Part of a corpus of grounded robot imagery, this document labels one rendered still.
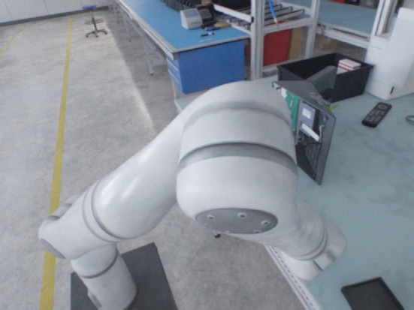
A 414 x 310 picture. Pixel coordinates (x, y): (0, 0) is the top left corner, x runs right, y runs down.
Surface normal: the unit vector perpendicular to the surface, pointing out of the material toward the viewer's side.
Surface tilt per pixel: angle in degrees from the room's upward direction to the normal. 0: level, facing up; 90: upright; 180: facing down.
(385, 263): 0
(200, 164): 36
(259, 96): 30
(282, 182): 54
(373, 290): 0
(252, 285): 0
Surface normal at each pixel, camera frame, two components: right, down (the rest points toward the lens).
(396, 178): -0.08, -0.79
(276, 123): 0.56, -0.38
